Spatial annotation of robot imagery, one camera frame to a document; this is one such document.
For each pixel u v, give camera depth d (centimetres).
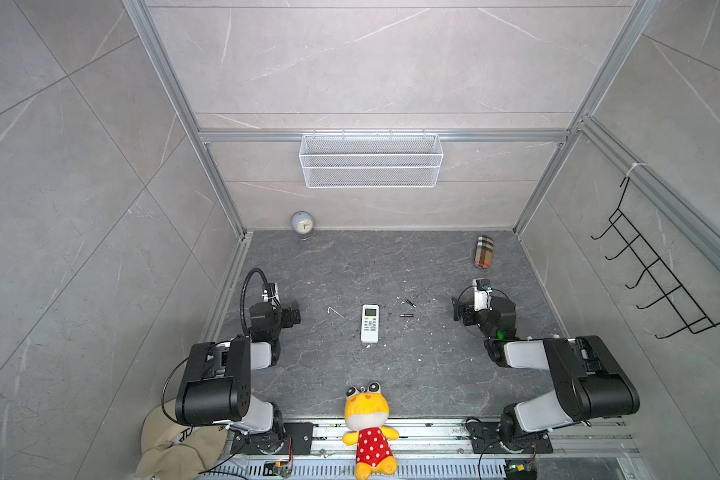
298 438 73
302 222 114
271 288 80
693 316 60
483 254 110
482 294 80
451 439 75
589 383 45
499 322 71
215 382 45
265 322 71
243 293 69
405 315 95
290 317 84
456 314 86
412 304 98
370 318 94
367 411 71
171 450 68
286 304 80
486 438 73
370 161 101
